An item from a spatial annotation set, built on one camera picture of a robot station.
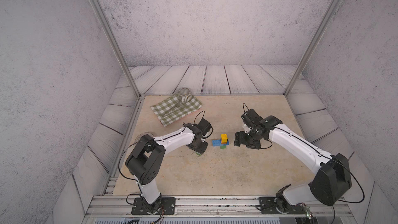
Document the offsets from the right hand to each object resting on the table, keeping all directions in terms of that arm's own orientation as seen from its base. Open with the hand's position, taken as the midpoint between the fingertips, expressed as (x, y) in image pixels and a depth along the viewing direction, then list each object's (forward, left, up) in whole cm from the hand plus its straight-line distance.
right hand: (240, 144), depth 80 cm
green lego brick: (+1, +22, -14) cm, 26 cm away
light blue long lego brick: (+5, +11, -8) cm, 14 cm away
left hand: (+1, +20, -10) cm, 22 cm away
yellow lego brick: (+5, +8, -3) cm, 9 cm away
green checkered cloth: (+34, +42, -11) cm, 55 cm away
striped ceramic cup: (+41, +33, -5) cm, 53 cm away
